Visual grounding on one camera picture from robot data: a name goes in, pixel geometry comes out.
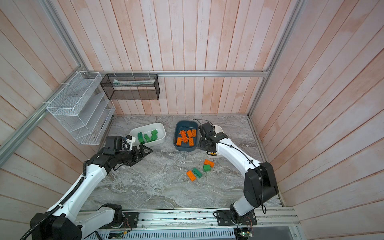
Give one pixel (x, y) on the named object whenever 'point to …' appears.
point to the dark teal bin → (185, 126)
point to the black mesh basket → (131, 86)
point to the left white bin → (147, 130)
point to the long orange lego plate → (184, 138)
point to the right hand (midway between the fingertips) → (203, 145)
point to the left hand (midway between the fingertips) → (147, 156)
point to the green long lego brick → (198, 173)
